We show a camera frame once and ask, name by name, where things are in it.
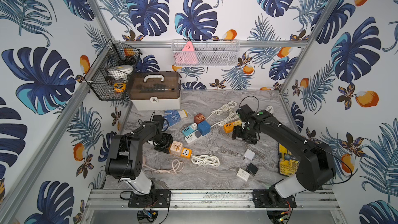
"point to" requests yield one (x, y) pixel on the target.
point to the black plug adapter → (252, 168)
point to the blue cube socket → (204, 128)
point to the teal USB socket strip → (188, 130)
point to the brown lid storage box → (155, 90)
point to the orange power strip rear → (229, 127)
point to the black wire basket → (110, 78)
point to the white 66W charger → (249, 154)
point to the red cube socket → (198, 118)
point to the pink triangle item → (187, 56)
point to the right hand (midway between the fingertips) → (238, 138)
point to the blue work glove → (173, 117)
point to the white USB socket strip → (192, 137)
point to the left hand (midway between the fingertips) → (172, 143)
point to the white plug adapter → (243, 174)
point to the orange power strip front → (186, 152)
